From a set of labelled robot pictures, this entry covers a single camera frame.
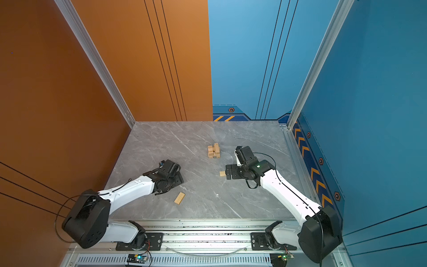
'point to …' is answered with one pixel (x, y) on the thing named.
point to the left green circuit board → (137, 258)
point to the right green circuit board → (286, 256)
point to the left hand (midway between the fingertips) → (178, 179)
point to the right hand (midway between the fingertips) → (232, 171)
